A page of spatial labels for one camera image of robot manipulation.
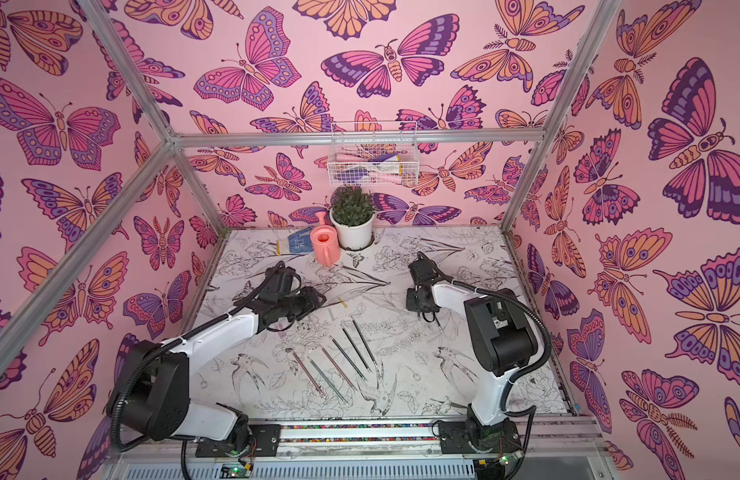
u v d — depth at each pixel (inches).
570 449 28.7
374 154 38.0
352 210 40.4
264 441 28.8
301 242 46.0
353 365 34.0
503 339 19.5
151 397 16.8
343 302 39.4
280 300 27.5
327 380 33.0
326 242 40.1
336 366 33.9
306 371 33.6
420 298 28.7
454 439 28.7
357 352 34.9
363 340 36.1
